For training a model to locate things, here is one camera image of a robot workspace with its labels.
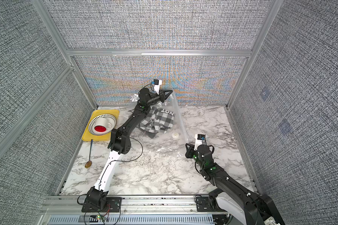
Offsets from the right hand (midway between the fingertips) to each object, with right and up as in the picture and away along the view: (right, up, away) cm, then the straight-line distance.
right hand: (186, 142), depth 83 cm
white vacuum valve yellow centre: (-6, +2, +17) cm, 18 cm away
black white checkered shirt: (-19, +13, +22) cm, 32 cm away
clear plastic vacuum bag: (-30, -3, +16) cm, 35 cm away
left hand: (-7, +34, +8) cm, 35 cm away
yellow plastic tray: (-68, +2, +17) cm, 71 cm away
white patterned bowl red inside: (-57, +10, +15) cm, 60 cm away
